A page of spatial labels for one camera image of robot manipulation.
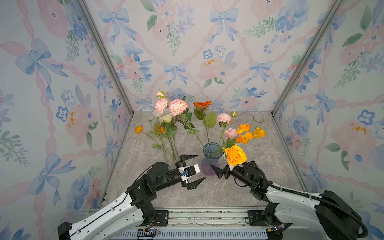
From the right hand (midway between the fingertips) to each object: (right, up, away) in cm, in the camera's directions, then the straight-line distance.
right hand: (217, 157), depth 78 cm
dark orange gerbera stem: (-8, +23, -5) cm, 25 cm away
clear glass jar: (+28, +21, +15) cm, 38 cm away
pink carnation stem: (+5, +12, -10) cm, 17 cm away
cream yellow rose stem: (-32, +21, +30) cm, 49 cm away
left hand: (-10, 0, -14) cm, 17 cm away
